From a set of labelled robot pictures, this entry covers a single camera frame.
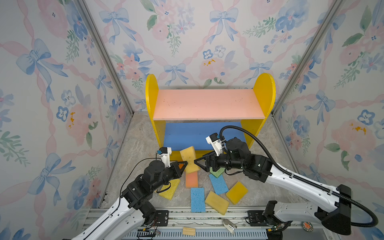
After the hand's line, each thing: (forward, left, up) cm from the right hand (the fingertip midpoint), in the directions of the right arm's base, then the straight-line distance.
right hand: (198, 158), depth 66 cm
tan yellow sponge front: (-12, -10, -26) cm, 30 cm away
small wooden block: (-24, +4, -26) cm, 36 cm away
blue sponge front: (-11, 0, -25) cm, 28 cm away
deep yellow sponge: (-6, -21, -28) cm, 36 cm away
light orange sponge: (-1, +3, -24) cm, 24 cm away
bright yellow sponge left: (-8, +16, -25) cm, 31 cm away
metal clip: (-22, -15, -25) cm, 36 cm away
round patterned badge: (-21, -52, -26) cm, 63 cm away
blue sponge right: (-2, -12, -26) cm, 28 cm away
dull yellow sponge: (+3, +5, -3) cm, 6 cm away
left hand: (0, +5, -4) cm, 6 cm away
